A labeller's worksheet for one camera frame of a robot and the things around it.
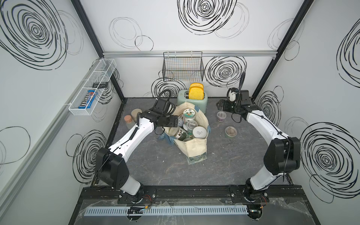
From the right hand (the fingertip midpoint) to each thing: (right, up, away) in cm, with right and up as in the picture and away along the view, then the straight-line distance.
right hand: (224, 104), depth 88 cm
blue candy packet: (-75, +1, -18) cm, 77 cm away
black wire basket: (-27, +35, +35) cm, 57 cm away
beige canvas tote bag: (-20, -26, -13) cm, 35 cm away
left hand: (-33, -11, -5) cm, 35 cm away
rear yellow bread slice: (-17, +14, +10) cm, 24 cm away
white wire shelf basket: (-78, +20, -1) cm, 80 cm away
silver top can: (-28, -11, +2) cm, 30 cm away
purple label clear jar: (+2, -8, +14) cm, 16 cm away
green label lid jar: (-23, -7, -2) cm, 24 cm away
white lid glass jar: (-17, -17, -10) cm, 26 cm away
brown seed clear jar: (+6, -19, +5) cm, 20 cm away
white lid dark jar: (-28, -18, -6) cm, 34 cm away
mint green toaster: (-27, +6, +13) cm, 30 cm away
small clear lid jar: (-22, -13, -4) cm, 26 cm away
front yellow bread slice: (-18, +8, +8) cm, 21 cm away
